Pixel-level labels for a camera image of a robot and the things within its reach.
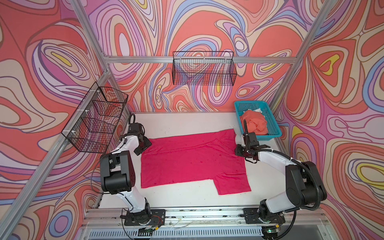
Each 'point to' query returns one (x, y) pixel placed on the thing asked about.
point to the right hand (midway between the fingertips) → (239, 152)
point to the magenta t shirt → (202, 156)
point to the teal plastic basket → (274, 129)
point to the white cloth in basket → (258, 110)
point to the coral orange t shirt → (256, 122)
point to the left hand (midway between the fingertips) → (148, 144)
